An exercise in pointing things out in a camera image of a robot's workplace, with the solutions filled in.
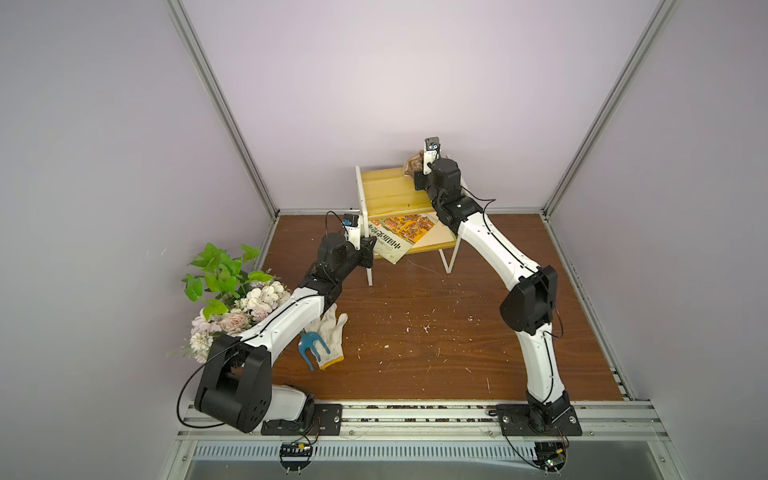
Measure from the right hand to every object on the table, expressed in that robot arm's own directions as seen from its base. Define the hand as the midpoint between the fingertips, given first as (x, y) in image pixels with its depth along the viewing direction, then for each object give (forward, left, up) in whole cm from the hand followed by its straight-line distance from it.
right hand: (437, 153), depth 84 cm
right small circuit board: (-67, -27, -41) cm, 83 cm away
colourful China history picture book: (-14, +12, -20) cm, 27 cm away
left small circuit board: (-69, +36, -41) cm, 88 cm away
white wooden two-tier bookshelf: (-12, +13, -5) cm, 18 cm away
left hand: (-20, +18, -14) cm, 30 cm away
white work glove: (-38, +31, -36) cm, 61 cm away
